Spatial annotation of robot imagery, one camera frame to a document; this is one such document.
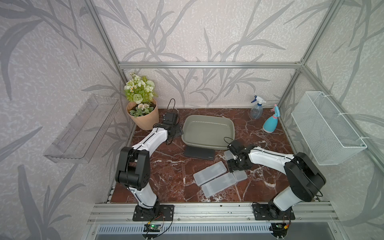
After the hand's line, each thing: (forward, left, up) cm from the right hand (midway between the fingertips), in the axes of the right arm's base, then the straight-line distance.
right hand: (234, 167), depth 90 cm
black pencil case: (+9, +21, +2) cm, 23 cm away
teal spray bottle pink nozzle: (+27, -29, +7) cm, 40 cm away
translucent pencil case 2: (-5, +16, +2) cm, 17 cm away
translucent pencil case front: (-12, +13, +2) cm, 18 cm away
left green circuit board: (-30, +44, 0) cm, 53 cm away
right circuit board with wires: (-31, -18, -3) cm, 36 cm away
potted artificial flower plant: (+32, +57, +22) cm, 69 cm away
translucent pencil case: (-6, -2, +2) cm, 6 cm away
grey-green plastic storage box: (+28, +15, -1) cm, 31 cm away
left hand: (+19, +36, +11) cm, 42 cm away
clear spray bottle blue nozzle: (+43, -23, +4) cm, 49 cm away
